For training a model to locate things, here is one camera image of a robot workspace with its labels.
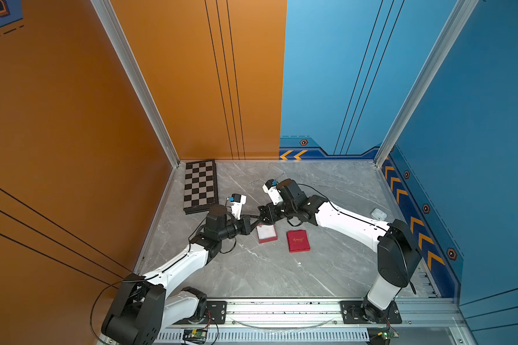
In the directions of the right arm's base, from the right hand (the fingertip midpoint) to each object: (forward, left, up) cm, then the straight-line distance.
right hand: (263, 211), depth 83 cm
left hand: (-3, 0, +1) cm, 3 cm away
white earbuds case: (+7, -52, -14) cm, 55 cm away
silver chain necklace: (+27, +7, -15) cm, 32 cm away
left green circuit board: (-38, +23, -18) cm, 48 cm away
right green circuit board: (-38, -39, -16) cm, 56 cm away
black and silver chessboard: (+21, +32, -11) cm, 39 cm away
